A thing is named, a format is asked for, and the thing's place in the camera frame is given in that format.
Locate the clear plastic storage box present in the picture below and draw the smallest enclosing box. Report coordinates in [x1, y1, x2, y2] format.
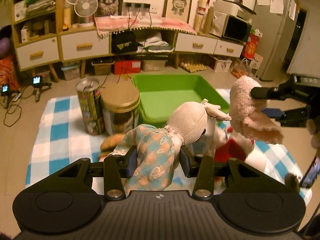
[142, 60, 167, 72]

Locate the stack of folded clothes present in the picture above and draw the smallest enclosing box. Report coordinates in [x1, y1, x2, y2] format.
[137, 31, 174, 53]

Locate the purple ball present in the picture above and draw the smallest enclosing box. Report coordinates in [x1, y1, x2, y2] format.
[0, 37, 11, 59]

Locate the egg tray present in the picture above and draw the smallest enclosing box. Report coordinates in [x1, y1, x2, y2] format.
[179, 55, 207, 73]

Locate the microwave oven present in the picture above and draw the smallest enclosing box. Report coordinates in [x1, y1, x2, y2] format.
[209, 11, 252, 42]

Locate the camera on small tripod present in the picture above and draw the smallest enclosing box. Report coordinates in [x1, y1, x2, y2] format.
[32, 76, 52, 102]

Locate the green plastic bin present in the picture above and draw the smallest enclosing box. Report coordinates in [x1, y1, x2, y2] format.
[132, 74, 229, 128]

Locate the red box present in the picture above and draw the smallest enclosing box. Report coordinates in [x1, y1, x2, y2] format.
[114, 60, 141, 75]

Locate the white printer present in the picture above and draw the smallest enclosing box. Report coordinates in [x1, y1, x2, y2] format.
[214, 0, 257, 20]

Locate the tall printed tin can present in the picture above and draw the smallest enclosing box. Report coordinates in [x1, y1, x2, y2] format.
[76, 77, 105, 135]

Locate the blue white checkered cloth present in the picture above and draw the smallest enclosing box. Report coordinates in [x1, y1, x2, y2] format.
[25, 95, 303, 186]

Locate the wooden tv cabinet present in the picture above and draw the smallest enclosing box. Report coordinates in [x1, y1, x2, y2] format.
[59, 16, 244, 62]

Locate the white desk fan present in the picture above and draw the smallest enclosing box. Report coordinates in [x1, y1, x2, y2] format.
[66, 0, 98, 27]

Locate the grey refrigerator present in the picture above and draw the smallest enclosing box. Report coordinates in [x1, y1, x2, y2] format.
[252, 0, 305, 81]

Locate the white storage box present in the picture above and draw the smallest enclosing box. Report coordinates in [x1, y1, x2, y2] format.
[210, 55, 232, 73]

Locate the santa claus plush toy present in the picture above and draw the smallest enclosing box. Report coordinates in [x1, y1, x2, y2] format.
[213, 121, 256, 188]

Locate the bag of oranges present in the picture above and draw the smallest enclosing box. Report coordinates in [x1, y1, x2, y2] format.
[229, 58, 252, 79]

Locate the framed cat picture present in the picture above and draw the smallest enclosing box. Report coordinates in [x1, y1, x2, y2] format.
[95, 0, 123, 17]

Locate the checkered dress rabbit doll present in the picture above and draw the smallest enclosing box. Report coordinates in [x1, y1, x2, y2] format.
[107, 99, 231, 194]

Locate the pink table runner cloth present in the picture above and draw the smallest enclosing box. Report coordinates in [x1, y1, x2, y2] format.
[94, 16, 196, 36]

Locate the black handbag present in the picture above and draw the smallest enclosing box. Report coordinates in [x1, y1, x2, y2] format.
[111, 30, 138, 54]

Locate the gold lid glass jar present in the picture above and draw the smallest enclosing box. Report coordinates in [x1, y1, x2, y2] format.
[101, 81, 140, 135]

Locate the hamburger plush toy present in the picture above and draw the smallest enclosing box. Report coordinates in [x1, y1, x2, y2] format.
[98, 133, 125, 161]

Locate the pink fluffy plush toy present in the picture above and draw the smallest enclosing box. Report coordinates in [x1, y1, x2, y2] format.
[229, 75, 284, 144]

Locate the red gift bag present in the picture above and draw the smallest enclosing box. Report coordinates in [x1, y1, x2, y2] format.
[241, 33, 260, 60]

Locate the wooden shelf unit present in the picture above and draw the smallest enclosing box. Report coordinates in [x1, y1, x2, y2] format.
[11, 0, 65, 82]

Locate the framed cartoon girl picture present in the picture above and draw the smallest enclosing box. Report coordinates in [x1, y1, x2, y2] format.
[162, 0, 193, 23]

